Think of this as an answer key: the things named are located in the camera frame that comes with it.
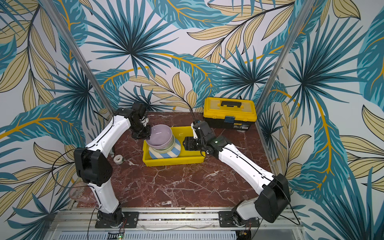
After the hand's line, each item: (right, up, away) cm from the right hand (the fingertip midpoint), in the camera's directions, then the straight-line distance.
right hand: (186, 143), depth 80 cm
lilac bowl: (-15, +3, +6) cm, 16 cm away
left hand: (-21, +3, +5) cm, 22 cm away
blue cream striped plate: (-8, -6, +14) cm, 17 cm away
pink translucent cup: (-55, -26, 0) cm, 60 cm away
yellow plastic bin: (-1, -10, +14) cm, 17 cm away
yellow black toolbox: (+29, +18, +17) cm, 38 cm away
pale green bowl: (-10, -3, +8) cm, 13 cm away
